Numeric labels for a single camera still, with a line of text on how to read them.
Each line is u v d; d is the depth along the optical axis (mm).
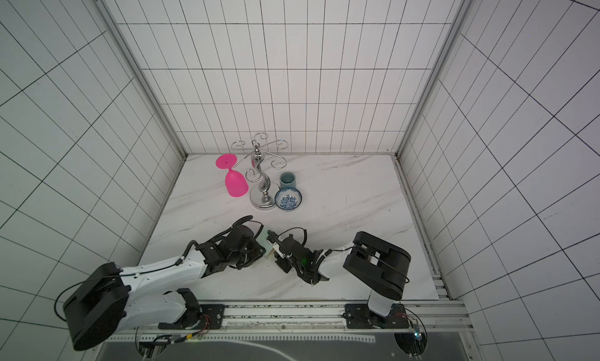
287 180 1025
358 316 733
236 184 870
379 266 449
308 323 727
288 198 1005
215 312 730
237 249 658
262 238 759
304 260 682
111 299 405
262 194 1010
